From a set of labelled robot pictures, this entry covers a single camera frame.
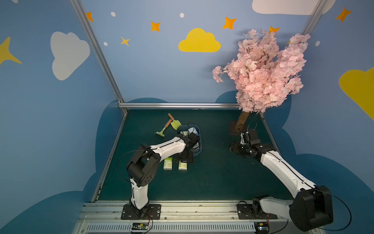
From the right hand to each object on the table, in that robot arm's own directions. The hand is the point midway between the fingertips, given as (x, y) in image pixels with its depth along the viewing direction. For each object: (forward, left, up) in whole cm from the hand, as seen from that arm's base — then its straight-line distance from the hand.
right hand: (234, 146), depth 86 cm
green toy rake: (+16, +49, -12) cm, 53 cm away
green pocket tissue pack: (-9, +41, -10) cm, 43 cm away
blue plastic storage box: (+17, +32, -7) cm, 37 cm away
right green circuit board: (-38, -12, -15) cm, 43 cm away
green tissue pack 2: (+11, +31, -5) cm, 33 cm away
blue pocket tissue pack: (+17, +26, -8) cm, 32 cm away
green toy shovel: (+24, +40, -10) cm, 48 cm away
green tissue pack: (-10, +31, -9) cm, 34 cm away
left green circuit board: (-42, +50, -12) cm, 66 cm away
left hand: (-6, +30, -9) cm, 31 cm away
